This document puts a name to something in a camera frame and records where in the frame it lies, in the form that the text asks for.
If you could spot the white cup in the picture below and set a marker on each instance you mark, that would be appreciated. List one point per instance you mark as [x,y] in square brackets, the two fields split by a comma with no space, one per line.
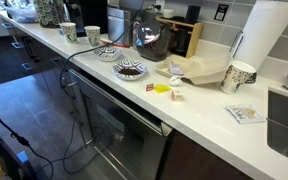
[168,13]

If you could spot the crumpled white paper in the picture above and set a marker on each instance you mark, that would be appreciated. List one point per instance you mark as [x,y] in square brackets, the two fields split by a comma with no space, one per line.
[175,81]

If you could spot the patterned bowl with coffee grounds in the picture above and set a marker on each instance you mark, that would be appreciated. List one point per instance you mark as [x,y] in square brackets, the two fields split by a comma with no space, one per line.
[129,70]

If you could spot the patterned ceramic mug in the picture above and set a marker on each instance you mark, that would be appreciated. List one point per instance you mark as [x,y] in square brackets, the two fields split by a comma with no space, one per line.
[235,78]

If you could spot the black coffee machine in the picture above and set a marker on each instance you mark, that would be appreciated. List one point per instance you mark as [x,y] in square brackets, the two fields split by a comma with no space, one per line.
[152,41]

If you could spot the patterned cup stack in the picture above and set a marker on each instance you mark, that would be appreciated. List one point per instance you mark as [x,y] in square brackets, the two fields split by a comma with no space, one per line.
[49,13]

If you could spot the large black appliance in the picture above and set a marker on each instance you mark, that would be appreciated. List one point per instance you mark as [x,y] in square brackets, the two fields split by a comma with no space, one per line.
[89,15]

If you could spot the stainless steel dishwasher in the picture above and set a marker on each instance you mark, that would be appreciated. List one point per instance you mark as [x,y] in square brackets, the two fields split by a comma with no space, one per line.
[124,133]

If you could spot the yellow sweetener packet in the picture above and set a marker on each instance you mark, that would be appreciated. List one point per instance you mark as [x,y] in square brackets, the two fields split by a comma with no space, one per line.
[161,88]

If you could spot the red sugar packet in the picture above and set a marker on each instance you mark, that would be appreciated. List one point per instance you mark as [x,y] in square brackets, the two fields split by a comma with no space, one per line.
[149,87]

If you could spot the flat printed packet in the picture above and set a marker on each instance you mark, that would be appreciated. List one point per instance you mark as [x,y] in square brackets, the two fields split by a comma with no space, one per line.
[245,114]

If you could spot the white wall outlet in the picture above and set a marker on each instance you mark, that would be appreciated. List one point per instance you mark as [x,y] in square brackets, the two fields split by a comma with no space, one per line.
[159,4]

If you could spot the small creamer cup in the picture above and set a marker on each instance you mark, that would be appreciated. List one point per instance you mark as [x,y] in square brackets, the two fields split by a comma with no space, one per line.
[176,95]

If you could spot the wooden shelf rack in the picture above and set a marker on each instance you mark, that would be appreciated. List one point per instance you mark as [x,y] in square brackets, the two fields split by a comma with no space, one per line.
[193,36]

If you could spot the clear plastic bag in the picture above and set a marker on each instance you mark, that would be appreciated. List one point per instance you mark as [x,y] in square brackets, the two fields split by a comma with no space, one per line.
[21,13]

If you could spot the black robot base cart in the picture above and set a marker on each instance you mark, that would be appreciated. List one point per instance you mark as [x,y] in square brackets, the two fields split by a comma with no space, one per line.
[7,156]

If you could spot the white paper towel roll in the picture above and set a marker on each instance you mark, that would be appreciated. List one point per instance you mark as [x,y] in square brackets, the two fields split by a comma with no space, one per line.
[265,31]

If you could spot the stainless steel sink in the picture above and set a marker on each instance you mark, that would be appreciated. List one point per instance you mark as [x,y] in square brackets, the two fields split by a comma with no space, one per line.
[285,130]

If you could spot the black cup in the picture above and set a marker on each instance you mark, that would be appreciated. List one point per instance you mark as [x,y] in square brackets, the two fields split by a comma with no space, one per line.
[193,14]

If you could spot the blue patterned paper bowl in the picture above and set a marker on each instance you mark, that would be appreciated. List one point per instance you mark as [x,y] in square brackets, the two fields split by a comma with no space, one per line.
[108,53]

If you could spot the black wall label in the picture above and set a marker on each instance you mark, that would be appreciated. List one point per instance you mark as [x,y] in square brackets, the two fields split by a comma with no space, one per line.
[221,12]

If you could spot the patterned paper cup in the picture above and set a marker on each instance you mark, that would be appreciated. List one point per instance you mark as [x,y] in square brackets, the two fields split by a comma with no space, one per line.
[92,35]
[69,32]

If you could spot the stainless steel canister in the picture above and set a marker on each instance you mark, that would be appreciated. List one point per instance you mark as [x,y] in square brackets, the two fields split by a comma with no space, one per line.
[118,25]

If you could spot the dark brown cabinet door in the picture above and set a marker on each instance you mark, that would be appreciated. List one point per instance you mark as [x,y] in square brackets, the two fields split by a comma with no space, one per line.
[197,160]

